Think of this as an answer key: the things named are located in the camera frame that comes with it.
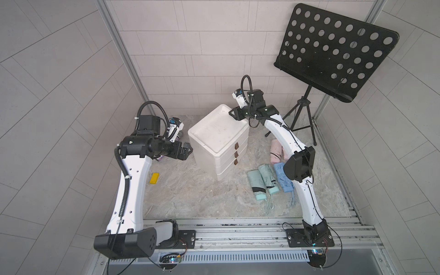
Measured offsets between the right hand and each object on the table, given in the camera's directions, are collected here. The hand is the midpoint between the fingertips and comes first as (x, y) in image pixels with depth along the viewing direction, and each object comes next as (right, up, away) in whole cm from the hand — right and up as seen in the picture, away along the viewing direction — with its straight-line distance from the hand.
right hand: (232, 109), depth 90 cm
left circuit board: (-25, -62, -25) cm, 71 cm away
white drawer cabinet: (-7, -16, -13) cm, 22 cm away
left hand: (-20, -17, -20) cm, 33 cm away
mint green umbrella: (+18, -36, -4) cm, 40 cm away
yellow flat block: (-41, -36, -2) cm, 55 cm away
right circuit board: (+34, -63, -22) cm, 75 cm away
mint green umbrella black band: (+13, -40, -7) cm, 43 cm away
